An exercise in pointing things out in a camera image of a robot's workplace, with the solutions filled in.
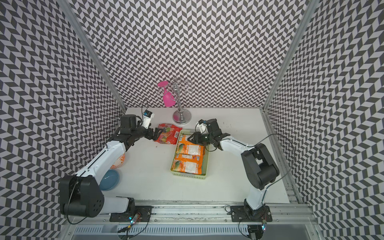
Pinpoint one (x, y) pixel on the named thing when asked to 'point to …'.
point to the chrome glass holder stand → (181, 115)
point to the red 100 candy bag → (170, 136)
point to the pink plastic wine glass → (168, 97)
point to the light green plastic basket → (206, 163)
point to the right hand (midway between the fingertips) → (190, 141)
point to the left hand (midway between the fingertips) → (155, 127)
